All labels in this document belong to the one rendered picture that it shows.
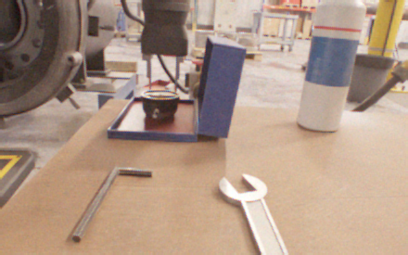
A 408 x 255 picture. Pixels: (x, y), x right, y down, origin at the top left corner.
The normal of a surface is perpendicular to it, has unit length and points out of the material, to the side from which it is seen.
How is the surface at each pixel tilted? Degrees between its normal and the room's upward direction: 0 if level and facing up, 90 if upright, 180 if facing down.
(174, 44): 90
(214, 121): 90
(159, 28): 87
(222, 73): 90
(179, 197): 0
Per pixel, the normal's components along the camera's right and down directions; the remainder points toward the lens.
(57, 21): 0.04, 0.36
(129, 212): 0.07, -0.93
